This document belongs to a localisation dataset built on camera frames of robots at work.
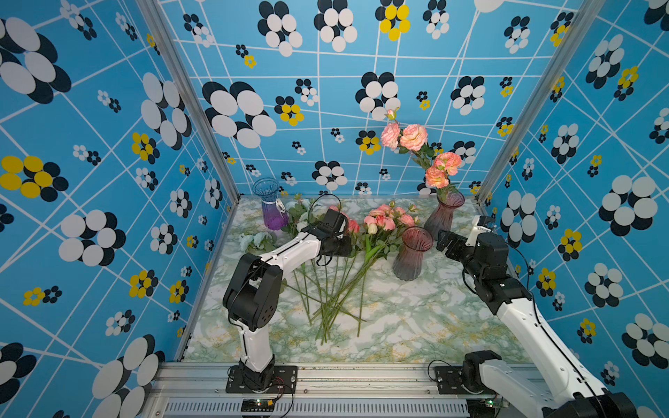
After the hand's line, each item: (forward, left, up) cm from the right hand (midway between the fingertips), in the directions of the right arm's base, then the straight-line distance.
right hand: (456, 234), depth 79 cm
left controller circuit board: (-42, +59, -25) cm, 76 cm away
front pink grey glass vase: (+4, +10, -24) cm, 26 cm away
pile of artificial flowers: (-7, +38, -22) cm, 44 cm away
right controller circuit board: (-41, -4, -23) cm, 47 cm away
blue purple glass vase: (+21, +63, -15) cm, 68 cm away
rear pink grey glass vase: (+17, -3, -13) cm, 21 cm away
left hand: (+5, +32, -14) cm, 36 cm away
